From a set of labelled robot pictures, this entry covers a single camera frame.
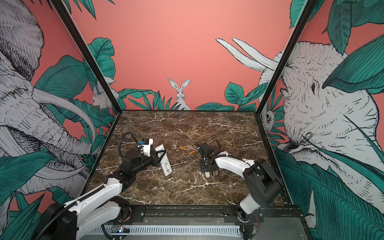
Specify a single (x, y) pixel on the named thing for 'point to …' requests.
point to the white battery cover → (207, 174)
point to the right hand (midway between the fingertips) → (203, 165)
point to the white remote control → (165, 162)
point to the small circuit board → (120, 229)
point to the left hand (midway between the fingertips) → (165, 150)
